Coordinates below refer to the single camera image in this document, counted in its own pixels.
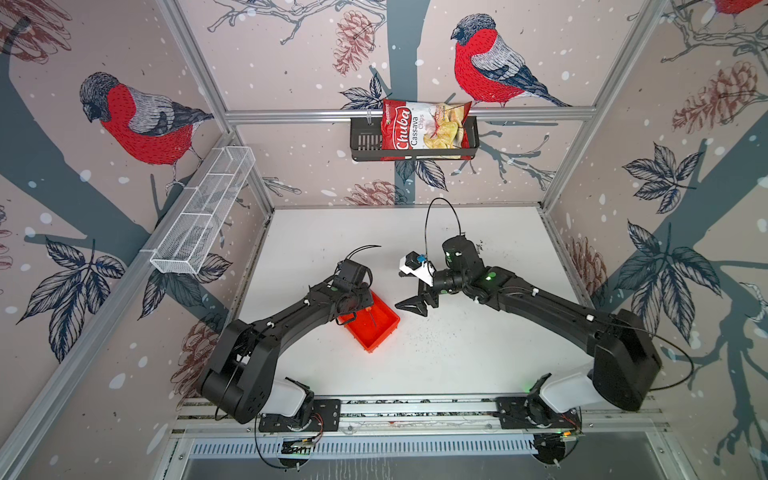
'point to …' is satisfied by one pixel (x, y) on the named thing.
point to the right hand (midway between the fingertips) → (396, 292)
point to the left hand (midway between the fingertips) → (367, 296)
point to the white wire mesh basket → (183, 248)
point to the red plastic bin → (373, 326)
